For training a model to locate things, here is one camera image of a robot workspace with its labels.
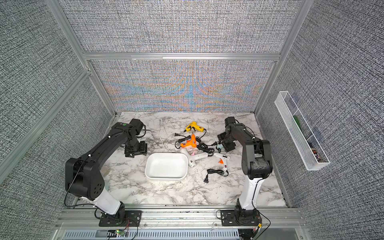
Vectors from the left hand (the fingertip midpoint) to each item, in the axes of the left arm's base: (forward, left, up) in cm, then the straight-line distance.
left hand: (143, 153), depth 84 cm
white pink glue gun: (+1, -28, -9) cm, 29 cm away
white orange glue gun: (-9, -46, -11) cm, 49 cm away
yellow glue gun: (+26, -31, -11) cm, 42 cm away
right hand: (+12, -47, -6) cm, 49 cm away
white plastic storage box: (-4, -11, -11) cm, 16 cm away
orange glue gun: (+13, -28, -10) cm, 32 cm away
